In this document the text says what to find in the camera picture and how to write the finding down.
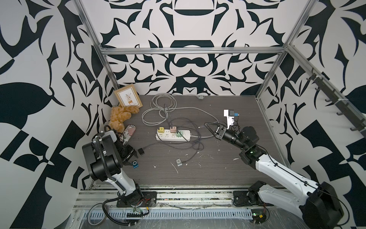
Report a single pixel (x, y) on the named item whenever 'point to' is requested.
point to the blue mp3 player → (135, 164)
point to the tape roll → (88, 218)
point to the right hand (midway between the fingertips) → (205, 124)
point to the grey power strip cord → (160, 105)
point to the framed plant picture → (128, 96)
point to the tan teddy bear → (119, 115)
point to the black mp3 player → (141, 151)
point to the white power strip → (184, 134)
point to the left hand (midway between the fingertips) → (132, 159)
